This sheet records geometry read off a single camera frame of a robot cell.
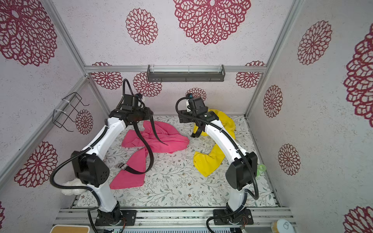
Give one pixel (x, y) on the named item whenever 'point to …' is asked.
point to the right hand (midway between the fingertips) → (183, 111)
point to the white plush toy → (70, 191)
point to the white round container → (281, 225)
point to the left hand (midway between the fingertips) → (150, 113)
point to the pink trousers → (176, 141)
